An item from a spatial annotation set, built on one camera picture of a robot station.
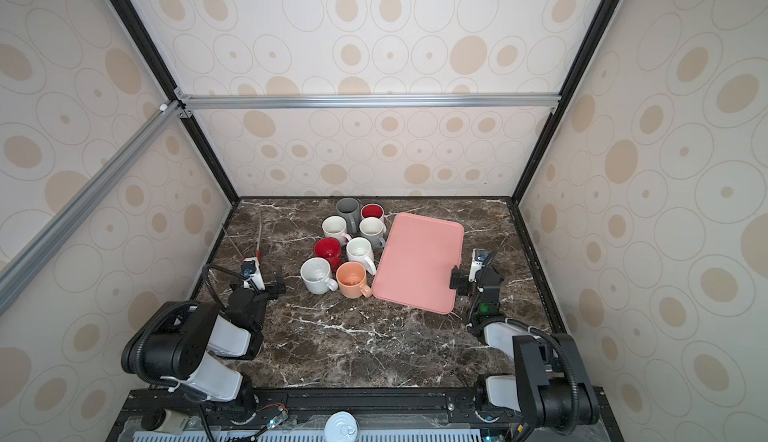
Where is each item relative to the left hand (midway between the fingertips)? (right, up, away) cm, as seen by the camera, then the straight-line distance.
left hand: (270, 261), depth 88 cm
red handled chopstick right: (-9, +1, +14) cm, 17 cm away
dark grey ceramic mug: (+21, +17, +15) cm, 31 cm away
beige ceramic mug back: (+23, -6, +7) cm, 25 cm away
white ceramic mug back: (+26, +3, +9) cm, 28 cm away
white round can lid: (+25, -34, -22) cm, 48 cm away
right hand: (+62, -2, +2) cm, 62 cm away
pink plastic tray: (+45, -2, +12) cm, 47 cm away
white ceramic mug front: (+29, +16, +17) cm, 38 cm away
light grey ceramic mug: (+30, +9, +14) cm, 34 cm away
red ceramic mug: (+16, +3, +8) cm, 18 cm away
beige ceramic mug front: (+12, -5, +7) cm, 15 cm away
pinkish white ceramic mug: (+17, +10, +14) cm, 24 cm away
